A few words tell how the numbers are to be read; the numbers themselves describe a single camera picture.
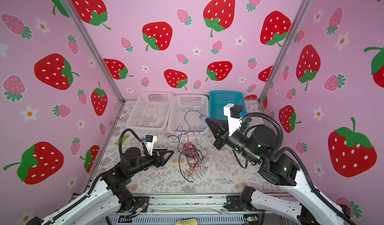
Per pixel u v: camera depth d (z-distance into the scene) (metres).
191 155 0.89
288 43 0.86
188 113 1.11
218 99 1.19
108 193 0.52
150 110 1.15
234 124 0.41
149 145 0.66
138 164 0.59
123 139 0.98
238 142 0.42
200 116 1.16
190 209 0.73
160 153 0.65
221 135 0.42
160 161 0.64
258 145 0.35
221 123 0.46
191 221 0.66
